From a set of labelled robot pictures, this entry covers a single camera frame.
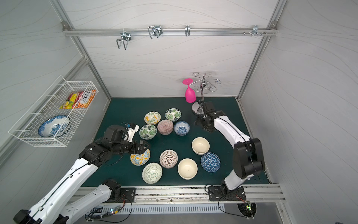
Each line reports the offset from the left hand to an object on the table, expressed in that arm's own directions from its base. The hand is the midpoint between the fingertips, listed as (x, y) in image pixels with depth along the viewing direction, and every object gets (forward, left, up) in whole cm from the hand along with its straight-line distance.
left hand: (144, 145), depth 72 cm
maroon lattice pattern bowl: (0, -11, -19) cm, 22 cm away
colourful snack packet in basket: (+18, +36, +15) cm, 43 cm away
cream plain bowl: (+9, -32, -18) cm, 38 cm away
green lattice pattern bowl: (-9, -2, -18) cm, 21 cm away
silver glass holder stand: (+42, -35, +7) cm, 55 cm away
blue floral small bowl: (+23, -19, -19) cm, 35 cm away
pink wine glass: (+40, -25, -2) cm, 47 cm away
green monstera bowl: (+35, -12, -18) cm, 41 cm away
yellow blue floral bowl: (-1, +6, -19) cm, 20 cm away
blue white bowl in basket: (+2, +39, +14) cm, 41 cm away
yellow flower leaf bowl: (+31, +4, -17) cm, 35 cm away
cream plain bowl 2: (-6, -23, -19) cm, 31 cm away
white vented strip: (-25, -14, -20) cm, 35 cm away
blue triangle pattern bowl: (-1, -37, -18) cm, 41 cm away
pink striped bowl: (+22, -7, -16) cm, 28 cm away
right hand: (+20, -31, -8) cm, 38 cm away
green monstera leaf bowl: (+19, +5, -19) cm, 27 cm away
